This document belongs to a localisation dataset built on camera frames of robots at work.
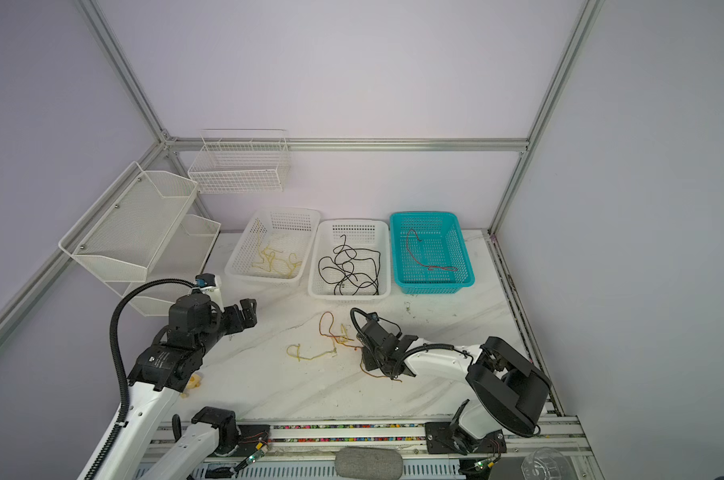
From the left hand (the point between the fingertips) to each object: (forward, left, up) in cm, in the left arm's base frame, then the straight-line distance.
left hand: (236, 308), depth 74 cm
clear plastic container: (-30, -76, -20) cm, 84 cm away
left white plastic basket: (+40, +5, -20) cm, 45 cm away
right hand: (-3, -33, -20) cm, 39 cm away
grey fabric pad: (-30, -34, -18) cm, 49 cm away
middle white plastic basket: (+42, -35, -16) cm, 57 cm away
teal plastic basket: (+38, -57, -21) cm, 72 cm away
